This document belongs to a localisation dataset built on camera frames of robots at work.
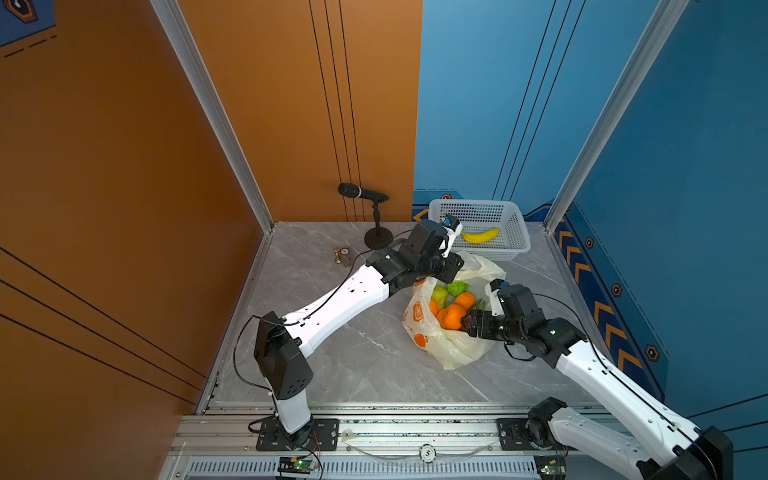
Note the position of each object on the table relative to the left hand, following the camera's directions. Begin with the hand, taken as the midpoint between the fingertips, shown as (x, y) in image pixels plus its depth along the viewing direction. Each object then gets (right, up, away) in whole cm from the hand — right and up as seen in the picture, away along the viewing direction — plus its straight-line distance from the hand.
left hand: (461, 260), depth 74 cm
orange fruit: (0, -16, +9) cm, 19 cm away
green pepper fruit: (+4, -10, +22) cm, 24 cm away
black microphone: (-29, +20, +14) cm, 38 cm away
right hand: (+3, -17, +5) cm, 18 cm away
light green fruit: (-2, -12, +21) cm, 24 cm away
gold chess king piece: (-37, 0, +32) cm, 49 cm away
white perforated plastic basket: (+22, +18, +55) cm, 61 cm away
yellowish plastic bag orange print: (-3, -22, 0) cm, 22 cm away
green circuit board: (-40, -49, -3) cm, 64 cm away
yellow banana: (+17, +7, +40) cm, 44 cm away
